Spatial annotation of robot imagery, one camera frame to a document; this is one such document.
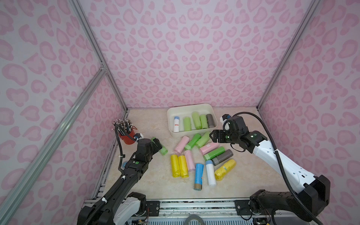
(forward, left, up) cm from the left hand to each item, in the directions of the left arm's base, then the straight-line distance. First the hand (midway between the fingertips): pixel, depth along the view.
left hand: (157, 142), depth 85 cm
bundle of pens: (+9, +21, +4) cm, 24 cm away
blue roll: (-17, -24, -10) cm, 32 cm away
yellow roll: (-10, -11, -10) cm, 18 cm away
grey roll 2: (-6, -40, -10) cm, 41 cm away
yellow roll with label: (-14, -38, -9) cm, 42 cm away
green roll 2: (+23, -31, -9) cm, 40 cm away
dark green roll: (-1, -3, -10) cm, 10 cm away
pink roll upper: (+5, -14, -11) cm, 18 cm away
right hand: (0, -33, +8) cm, 34 cm away
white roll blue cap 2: (-18, -32, -9) cm, 38 cm away
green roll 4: (-3, -34, -10) cm, 35 cm away
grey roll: (+25, -36, -9) cm, 44 cm away
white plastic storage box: (+37, -17, -11) cm, 42 cm away
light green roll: (+27, -26, -10) cm, 39 cm away
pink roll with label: (+1, -33, -10) cm, 34 cm away
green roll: (+22, -18, -10) cm, 30 cm away
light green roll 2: (+7, -29, -8) cm, 31 cm away
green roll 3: (+7, -22, -10) cm, 25 cm away
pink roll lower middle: (-6, -20, -11) cm, 23 cm away
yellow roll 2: (-11, -16, -10) cm, 22 cm away
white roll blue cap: (+20, -10, -9) cm, 24 cm away
